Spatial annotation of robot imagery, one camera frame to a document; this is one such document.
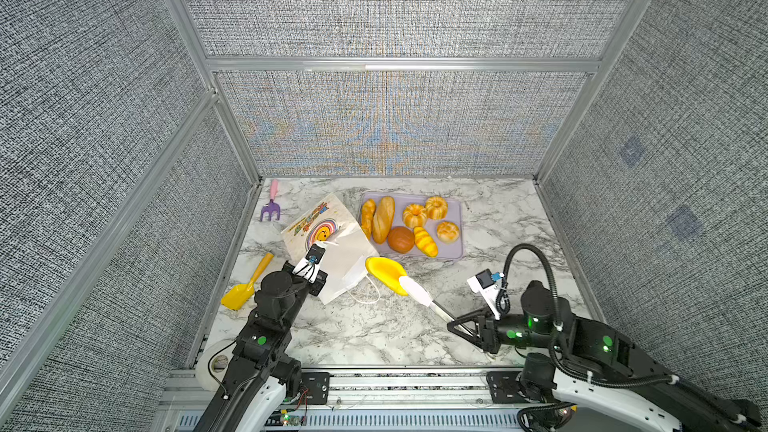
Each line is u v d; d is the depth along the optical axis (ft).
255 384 1.65
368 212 3.48
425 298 2.10
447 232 3.22
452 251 3.20
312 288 2.20
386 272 2.21
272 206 3.61
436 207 3.49
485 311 1.90
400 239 3.15
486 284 1.89
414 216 3.39
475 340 1.87
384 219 3.33
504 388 2.39
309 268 1.93
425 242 3.20
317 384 2.42
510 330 1.77
